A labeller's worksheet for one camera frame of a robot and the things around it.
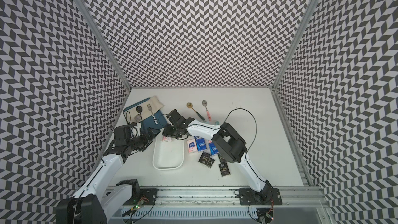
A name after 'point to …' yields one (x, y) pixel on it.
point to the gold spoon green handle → (189, 105)
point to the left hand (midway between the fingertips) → (156, 136)
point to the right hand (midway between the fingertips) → (165, 136)
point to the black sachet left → (204, 158)
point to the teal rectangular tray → (149, 122)
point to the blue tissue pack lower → (213, 149)
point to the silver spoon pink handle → (204, 103)
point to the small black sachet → (210, 163)
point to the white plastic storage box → (168, 155)
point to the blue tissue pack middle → (201, 144)
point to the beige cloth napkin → (155, 103)
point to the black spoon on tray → (139, 109)
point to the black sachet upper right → (222, 159)
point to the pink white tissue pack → (166, 139)
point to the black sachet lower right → (224, 169)
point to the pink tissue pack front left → (192, 145)
